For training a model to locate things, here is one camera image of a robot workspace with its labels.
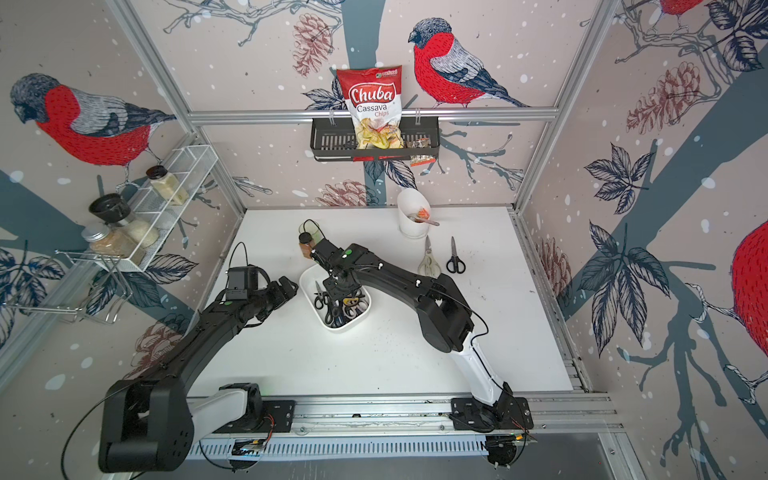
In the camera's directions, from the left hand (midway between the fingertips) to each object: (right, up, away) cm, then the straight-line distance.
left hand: (293, 285), depth 88 cm
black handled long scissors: (+7, -5, +7) cm, 11 cm away
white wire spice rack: (-27, +14, -22) cm, 38 cm away
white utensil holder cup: (+38, +23, +22) cm, 50 cm away
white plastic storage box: (+12, -10, +2) cm, 15 cm away
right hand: (+14, -1, 0) cm, 14 cm away
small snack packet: (+38, +39, +2) cm, 54 cm away
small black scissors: (+52, +5, +16) cm, 55 cm away
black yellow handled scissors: (+17, -6, +4) cm, 18 cm away
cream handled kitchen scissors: (+43, +4, +16) cm, 46 cm away
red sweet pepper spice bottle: (0, +12, +13) cm, 17 cm away
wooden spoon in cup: (+41, +20, +18) cm, 49 cm away
